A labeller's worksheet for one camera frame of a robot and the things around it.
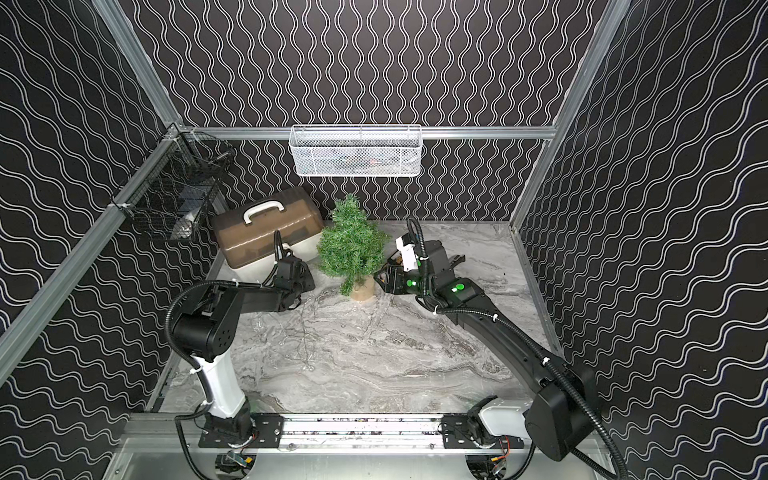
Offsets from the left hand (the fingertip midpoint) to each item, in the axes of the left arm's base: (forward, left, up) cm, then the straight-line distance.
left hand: (306, 271), depth 102 cm
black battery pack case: (-18, -30, +29) cm, 45 cm away
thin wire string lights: (-19, -3, -4) cm, 19 cm away
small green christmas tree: (-9, -19, +24) cm, 32 cm away
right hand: (-13, -27, +20) cm, 36 cm away
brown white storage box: (+2, +17, +14) cm, 22 cm away
